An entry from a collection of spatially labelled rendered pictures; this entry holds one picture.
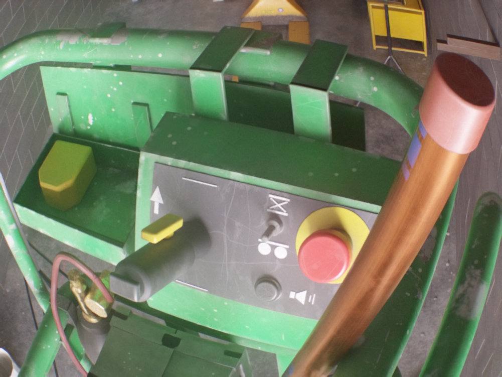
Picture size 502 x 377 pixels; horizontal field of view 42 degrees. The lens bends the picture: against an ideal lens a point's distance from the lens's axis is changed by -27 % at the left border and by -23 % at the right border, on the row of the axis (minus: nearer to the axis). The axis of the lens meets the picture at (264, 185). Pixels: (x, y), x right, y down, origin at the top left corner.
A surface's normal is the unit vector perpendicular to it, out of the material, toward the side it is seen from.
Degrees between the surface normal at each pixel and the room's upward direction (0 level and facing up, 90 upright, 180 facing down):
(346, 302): 81
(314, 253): 58
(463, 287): 27
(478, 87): 16
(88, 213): 0
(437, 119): 83
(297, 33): 0
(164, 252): 45
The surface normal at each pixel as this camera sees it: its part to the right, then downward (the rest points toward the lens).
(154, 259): 0.62, -0.67
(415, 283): 0.35, -0.51
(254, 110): -0.36, 0.70
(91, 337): -0.33, -0.04
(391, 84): -0.38, -0.34
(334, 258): -0.35, 0.23
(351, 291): -0.81, 0.36
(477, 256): -0.22, -0.70
